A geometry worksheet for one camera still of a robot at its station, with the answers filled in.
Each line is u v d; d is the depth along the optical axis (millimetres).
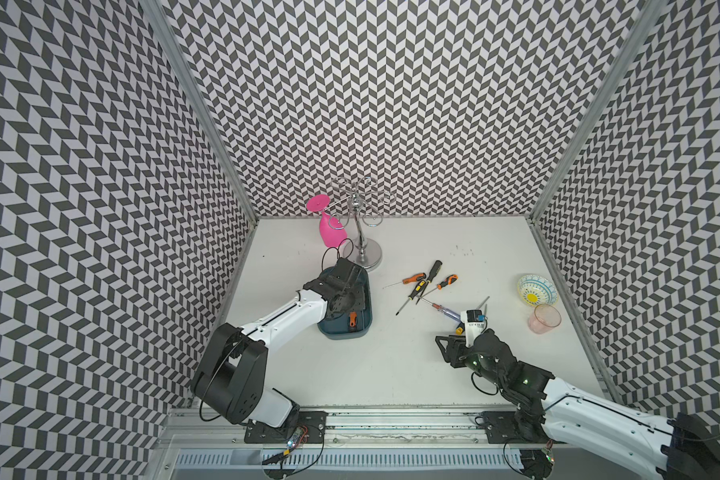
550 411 541
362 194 825
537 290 963
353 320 886
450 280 985
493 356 598
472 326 727
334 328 889
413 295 961
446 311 945
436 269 1014
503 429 736
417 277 987
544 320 894
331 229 988
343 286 669
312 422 725
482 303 937
